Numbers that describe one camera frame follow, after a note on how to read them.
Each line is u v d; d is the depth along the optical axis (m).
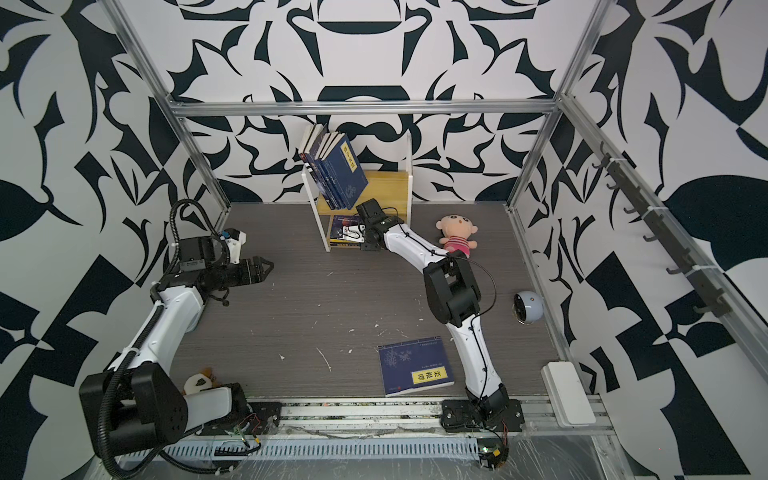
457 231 1.04
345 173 0.87
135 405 0.40
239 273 0.75
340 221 1.02
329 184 0.85
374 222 0.78
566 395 0.74
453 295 0.58
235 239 0.76
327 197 0.87
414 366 0.82
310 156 0.77
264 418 0.73
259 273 0.75
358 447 0.71
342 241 0.89
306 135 0.81
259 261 0.76
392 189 0.96
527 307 0.85
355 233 0.89
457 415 0.74
